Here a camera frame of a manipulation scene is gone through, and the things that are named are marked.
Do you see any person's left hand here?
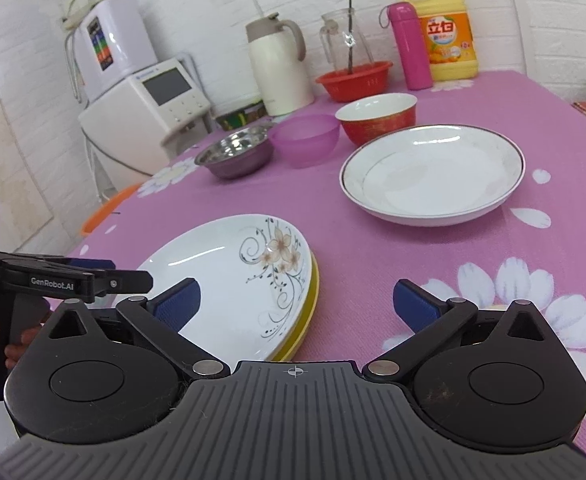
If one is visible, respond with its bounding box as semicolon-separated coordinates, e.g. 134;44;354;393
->
0;301;41;373

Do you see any purple plastic bowl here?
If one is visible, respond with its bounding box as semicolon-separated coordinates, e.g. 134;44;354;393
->
268;114;340;168

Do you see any yellow plastic plate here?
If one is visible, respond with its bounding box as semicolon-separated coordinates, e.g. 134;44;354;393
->
270;255;320;362

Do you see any yellow detergent bottle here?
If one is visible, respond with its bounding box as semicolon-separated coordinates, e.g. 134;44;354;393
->
404;0;479;82

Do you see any red plastic basket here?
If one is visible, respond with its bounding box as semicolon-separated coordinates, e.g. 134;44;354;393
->
316;61;393;103

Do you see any white silver-rimmed deep plate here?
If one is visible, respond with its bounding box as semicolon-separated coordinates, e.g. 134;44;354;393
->
339;125;526;228

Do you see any clear glass pitcher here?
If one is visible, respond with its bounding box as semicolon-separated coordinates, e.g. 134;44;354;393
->
319;8;373;74

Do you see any dark stirring stick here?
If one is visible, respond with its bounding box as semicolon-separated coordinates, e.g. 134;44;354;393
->
345;0;354;75

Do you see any red and white ceramic bowl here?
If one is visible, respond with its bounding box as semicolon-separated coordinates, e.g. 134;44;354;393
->
334;92;418;146

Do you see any white water dispenser with screen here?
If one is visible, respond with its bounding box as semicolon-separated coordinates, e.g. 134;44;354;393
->
79;58;212;191

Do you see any orange plastic stool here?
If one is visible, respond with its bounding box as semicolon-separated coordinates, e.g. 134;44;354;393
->
80;184;140;237

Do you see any stainless steel bowl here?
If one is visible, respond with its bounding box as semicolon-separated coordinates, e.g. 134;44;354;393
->
194;126;275;180

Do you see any pink thermos bottle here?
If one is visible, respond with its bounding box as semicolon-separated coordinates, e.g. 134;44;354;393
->
379;1;433;90

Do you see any pink floral tablecloth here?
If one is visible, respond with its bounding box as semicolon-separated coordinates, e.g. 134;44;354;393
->
46;70;586;461

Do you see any white thermos jug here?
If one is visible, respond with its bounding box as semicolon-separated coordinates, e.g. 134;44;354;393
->
245;13;315;116

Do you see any white purple water purifier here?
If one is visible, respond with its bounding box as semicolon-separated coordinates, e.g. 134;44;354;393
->
72;0;159;102

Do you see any white floral ceramic plate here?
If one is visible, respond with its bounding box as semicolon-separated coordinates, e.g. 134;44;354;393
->
140;214;313;366

